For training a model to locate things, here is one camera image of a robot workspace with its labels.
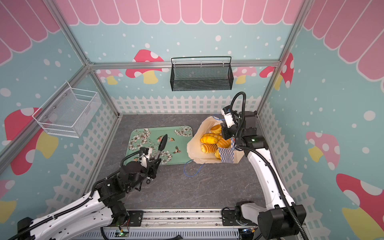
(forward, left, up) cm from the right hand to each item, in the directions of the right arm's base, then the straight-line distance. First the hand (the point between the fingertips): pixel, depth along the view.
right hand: (222, 122), depth 75 cm
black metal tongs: (-10, +31, -6) cm, 33 cm away
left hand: (-15, +32, -13) cm, 38 cm away
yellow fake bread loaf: (-2, +7, -22) cm, 23 cm away
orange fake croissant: (0, -3, -19) cm, 19 cm away
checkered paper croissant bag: (-9, -5, -17) cm, 20 cm away
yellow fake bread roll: (+3, +5, -18) cm, 19 cm away
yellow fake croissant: (+9, +1, -16) cm, 18 cm away
